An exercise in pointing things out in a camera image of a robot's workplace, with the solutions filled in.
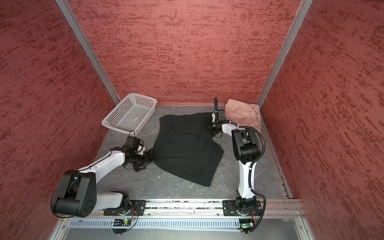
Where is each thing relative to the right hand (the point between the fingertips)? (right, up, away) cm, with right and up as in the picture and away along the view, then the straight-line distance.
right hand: (205, 128), depth 104 cm
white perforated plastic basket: (-57, +10, +10) cm, 59 cm away
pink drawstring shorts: (+30, +10, +6) cm, 32 cm away
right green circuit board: (+18, -45, -33) cm, 59 cm away
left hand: (-33, -21, -18) cm, 43 cm away
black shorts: (-14, -13, -5) cm, 20 cm away
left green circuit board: (-43, -44, -33) cm, 70 cm away
